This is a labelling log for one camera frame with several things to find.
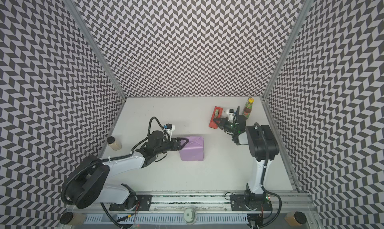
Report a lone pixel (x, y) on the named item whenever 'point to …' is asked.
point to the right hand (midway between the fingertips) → (211, 122)
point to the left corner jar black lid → (66, 218)
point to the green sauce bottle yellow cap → (248, 107)
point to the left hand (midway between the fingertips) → (185, 141)
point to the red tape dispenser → (218, 113)
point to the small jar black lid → (115, 145)
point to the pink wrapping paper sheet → (193, 150)
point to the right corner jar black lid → (300, 217)
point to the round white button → (190, 216)
